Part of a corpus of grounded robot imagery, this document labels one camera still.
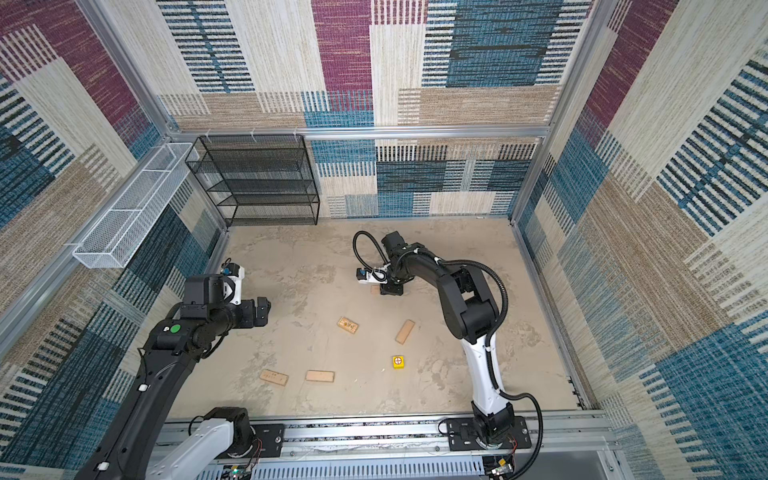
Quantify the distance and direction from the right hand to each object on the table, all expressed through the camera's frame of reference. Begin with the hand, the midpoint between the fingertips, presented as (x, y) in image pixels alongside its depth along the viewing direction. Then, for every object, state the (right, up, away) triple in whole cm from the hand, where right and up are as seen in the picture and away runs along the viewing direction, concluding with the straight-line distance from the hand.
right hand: (387, 285), depth 101 cm
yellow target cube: (+3, -20, -16) cm, 26 cm away
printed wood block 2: (-31, -23, -18) cm, 43 cm away
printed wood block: (-12, -11, -9) cm, 19 cm away
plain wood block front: (-18, -23, -18) cm, 34 cm away
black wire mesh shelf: (-47, +37, +9) cm, 60 cm away
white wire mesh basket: (-64, +16, -29) cm, 72 cm away
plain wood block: (+5, -13, -9) cm, 17 cm away
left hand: (-34, -1, -24) cm, 42 cm away
